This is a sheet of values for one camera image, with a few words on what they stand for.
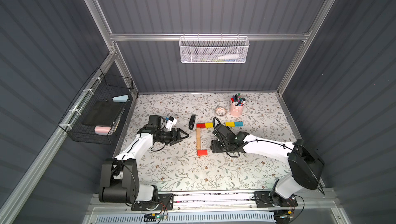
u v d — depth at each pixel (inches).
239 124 40.3
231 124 40.3
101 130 25.2
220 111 42.9
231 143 24.8
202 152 35.2
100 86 31.1
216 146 29.9
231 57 35.6
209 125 41.6
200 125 41.3
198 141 36.9
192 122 39.1
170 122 31.7
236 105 39.0
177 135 29.6
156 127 27.9
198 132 38.9
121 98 31.7
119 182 17.1
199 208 28.5
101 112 27.0
